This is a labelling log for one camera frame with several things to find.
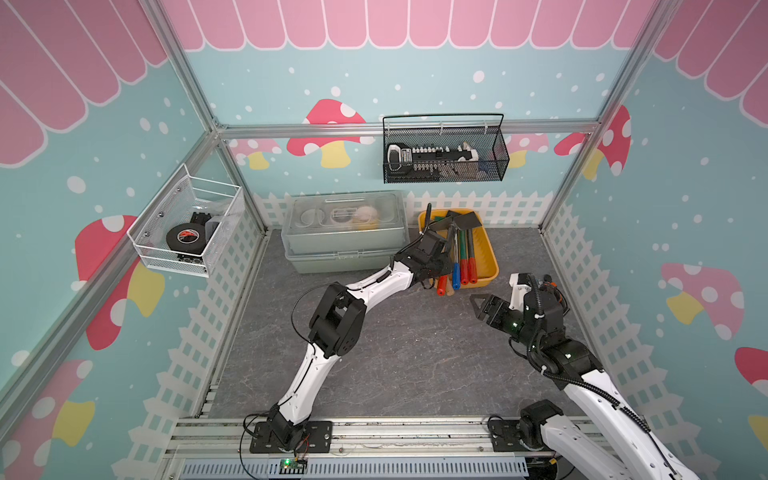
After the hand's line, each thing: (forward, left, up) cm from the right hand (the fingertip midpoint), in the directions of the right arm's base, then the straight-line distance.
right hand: (479, 300), depth 76 cm
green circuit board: (-33, +47, -23) cm, 62 cm away
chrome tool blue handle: (+19, +1, -12) cm, 22 cm away
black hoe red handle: (+40, -6, -10) cm, 41 cm away
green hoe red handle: (+26, -2, -14) cm, 29 cm away
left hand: (+19, +3, -10) cm, 21 cm away
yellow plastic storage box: (+48, +6, -13) cm, 50 cm away
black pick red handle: (+11, +7, -8) cm, 16 cm away
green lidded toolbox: (+29, +38, -3) cm, 48 cm away
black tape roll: (+10, +71, +15) cm, 73 cm away
